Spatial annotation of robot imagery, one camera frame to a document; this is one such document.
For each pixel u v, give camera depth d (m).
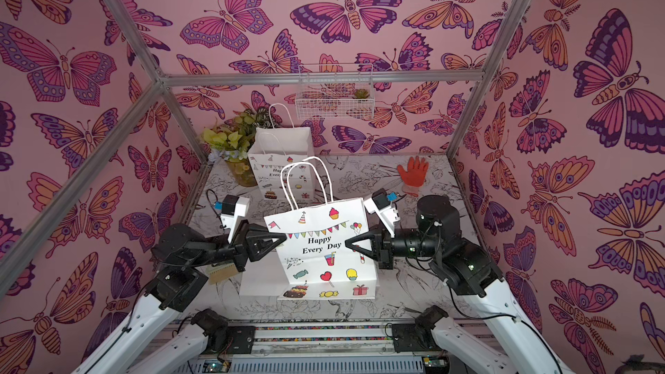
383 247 0.48
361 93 0.92
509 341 0.39
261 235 0.54
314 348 0.73
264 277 0.84
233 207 0.49
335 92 0.95
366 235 0.53
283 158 0.87
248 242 0.51
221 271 0.57
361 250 0.54
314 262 0.57
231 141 0.92
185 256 0.48
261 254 0.53
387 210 0.49
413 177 1.13
